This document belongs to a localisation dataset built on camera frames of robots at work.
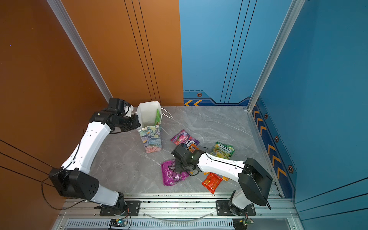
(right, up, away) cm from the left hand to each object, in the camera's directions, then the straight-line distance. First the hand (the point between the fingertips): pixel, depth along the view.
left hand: (141, 122), depth 80 cm
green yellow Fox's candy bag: (+49, -18, +12) cm, 54 cm away
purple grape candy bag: (+17, -29, -3) cm, 34 cm away
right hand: (+20, -26, +1) cm, 33 cm away
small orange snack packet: (+48, -33, +3) cm, 58 cm away
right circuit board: (+53, -50, -10) cm, 74 cm away
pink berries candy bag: (+23, -11, +17) cm, 31 cm away
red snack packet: (+40, -34, +1) cm, 53 cm away
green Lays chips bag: (+8, +3, +7) cm, 11 cm away
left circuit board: (-7, -50, -9) cm, 51 cm away
